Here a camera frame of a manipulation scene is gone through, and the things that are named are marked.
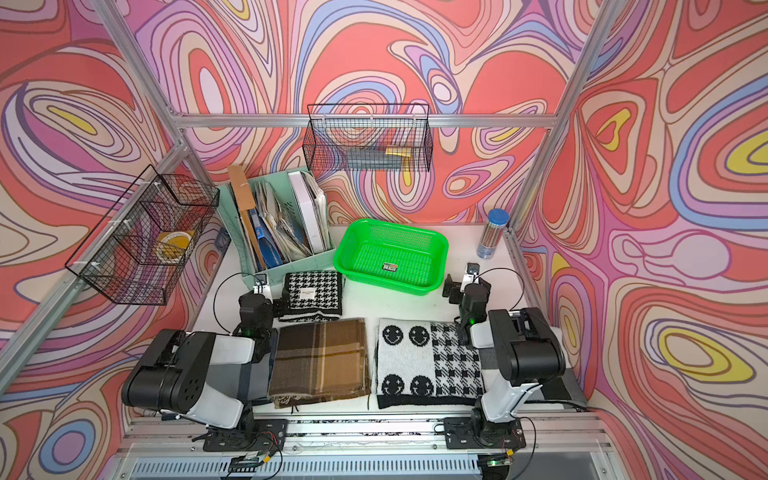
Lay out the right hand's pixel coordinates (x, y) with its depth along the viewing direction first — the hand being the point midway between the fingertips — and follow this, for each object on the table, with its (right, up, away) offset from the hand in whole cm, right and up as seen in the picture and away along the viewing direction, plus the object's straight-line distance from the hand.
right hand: (464, 282), depth 96 cm
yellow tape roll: (-77, +11, -26) cm, 82 cm away
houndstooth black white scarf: (-49, -4, -2) cm, 49 cm away
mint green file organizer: (-60, +19, -5) cm, 63 cm away
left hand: (-62, -2, -3) cm, 62 cm away
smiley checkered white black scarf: (-15, -21, -15) cm, 30 cm away
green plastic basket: (-23, +8, +15) cm, 29 cm away
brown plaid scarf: (-45, -21, -13) cm, 51 cm away
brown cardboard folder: (-63, +22, -16) cm, 69 cm away
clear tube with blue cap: (+11, +20, 0) cm, 23 cm away
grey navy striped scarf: (-63, -25, -14) cm, 69 cm away
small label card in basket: (-24, +4, +11) cm, 27 cm away
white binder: (-48, +24, -3) cm, 54 cm away
